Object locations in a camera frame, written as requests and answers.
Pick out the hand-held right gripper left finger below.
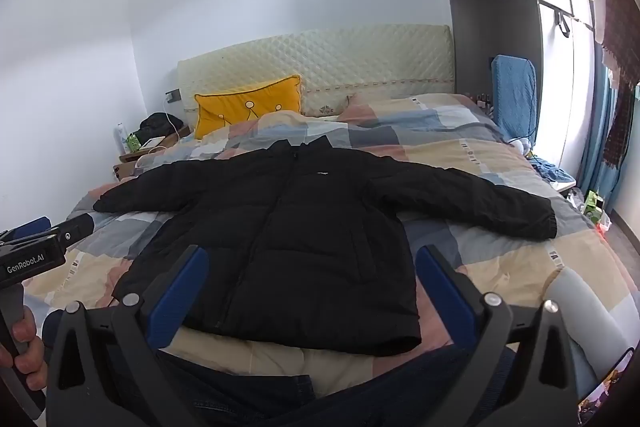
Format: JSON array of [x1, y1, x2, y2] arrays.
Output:
[[45, 244, 211, 427]]

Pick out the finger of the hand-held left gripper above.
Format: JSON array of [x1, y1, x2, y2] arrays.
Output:
[[51, 213, 96, 254], [9, 216, 52, 242]]

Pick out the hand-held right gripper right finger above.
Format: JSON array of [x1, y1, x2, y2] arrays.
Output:
[[415, 244, 596, 427]]

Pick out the black puffer jacket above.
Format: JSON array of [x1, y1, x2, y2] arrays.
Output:
[[92, 138, 558, 355]]

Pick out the pile of blue clothes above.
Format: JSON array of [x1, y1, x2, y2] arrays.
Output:
[[530, 157, 571, 182]]

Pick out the person's left hand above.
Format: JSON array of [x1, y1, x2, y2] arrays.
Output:
[[0, 307, 48, 393]]

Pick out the wooden nightstand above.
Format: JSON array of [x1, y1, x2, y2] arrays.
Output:
[[114, 124, 193, 180]]

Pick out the black bag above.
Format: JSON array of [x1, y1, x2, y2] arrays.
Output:
[[137, 112, 187, 140]]

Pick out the person's dark jeans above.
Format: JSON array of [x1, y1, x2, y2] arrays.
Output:
[[42, 311, 518, 427]]

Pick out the patchwork quilt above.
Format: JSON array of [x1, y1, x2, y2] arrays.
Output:
[[67, 93, 636, 400]]

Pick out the small white table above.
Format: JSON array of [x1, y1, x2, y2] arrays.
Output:
[[547, 177, 578, 196]]

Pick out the green box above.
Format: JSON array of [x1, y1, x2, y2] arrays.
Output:
[[582, 189, 606, 220]]

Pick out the smartphone with lit screen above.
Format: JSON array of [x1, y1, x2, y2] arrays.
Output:
[[577, 347, 637, 427]]

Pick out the yellow crown-print pillow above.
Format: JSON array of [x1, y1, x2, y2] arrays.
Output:
[[193, 75, 303, 140]]

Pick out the blue covered chair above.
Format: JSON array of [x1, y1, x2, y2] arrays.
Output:
[[491, 54, 538, 145]]

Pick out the pink pillow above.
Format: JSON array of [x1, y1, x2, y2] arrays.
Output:
[[345, 93, 396, 112]]

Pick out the blue curtain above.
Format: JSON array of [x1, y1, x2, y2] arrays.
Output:
[[577, 67, 638, 212]]

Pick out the cream floral pillow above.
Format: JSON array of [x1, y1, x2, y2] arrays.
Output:
[[305, 103, 351, 118]]

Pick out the cream quilted headboard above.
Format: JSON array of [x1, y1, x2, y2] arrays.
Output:
[[176, 24, 455, 118]]

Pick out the grey built-in cabinet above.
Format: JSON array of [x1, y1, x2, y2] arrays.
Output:
[[448, 0, 596, 142]]

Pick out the brown knitted cloth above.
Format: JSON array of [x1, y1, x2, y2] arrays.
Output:
[[597, 0, 640, 168]]

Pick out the white charging cable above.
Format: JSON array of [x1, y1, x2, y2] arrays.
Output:
[[132, 99, 185, 168]]

